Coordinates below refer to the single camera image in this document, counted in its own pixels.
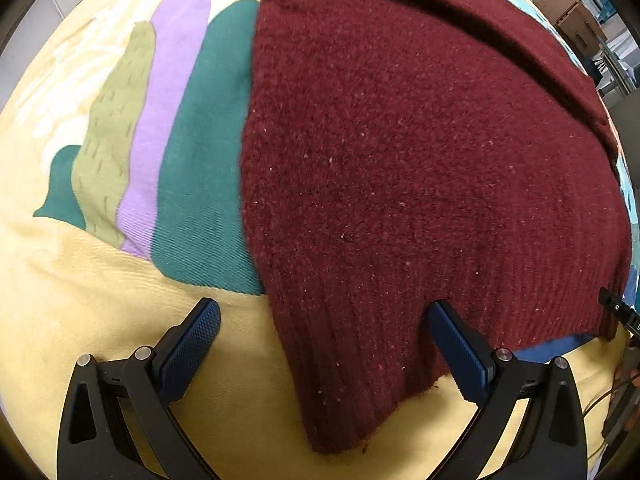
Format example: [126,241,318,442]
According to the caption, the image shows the yellow dinosaur printed blanket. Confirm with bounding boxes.
[0,0,640,480]

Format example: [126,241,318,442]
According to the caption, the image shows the maroon knit sweater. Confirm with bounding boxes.
[239,0,632,456]

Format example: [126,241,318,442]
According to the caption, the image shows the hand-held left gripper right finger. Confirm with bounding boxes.
[426,300,587,480]

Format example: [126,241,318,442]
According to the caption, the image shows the wooden drawer cabinet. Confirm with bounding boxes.
[535,0,608,53]

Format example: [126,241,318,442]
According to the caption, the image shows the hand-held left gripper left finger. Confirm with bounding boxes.
[57,297,222,480]

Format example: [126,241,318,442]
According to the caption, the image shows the person's right hand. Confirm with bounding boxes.
[616,360,640,391]

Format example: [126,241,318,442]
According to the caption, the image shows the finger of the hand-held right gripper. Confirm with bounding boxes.
[598,287,640,333]

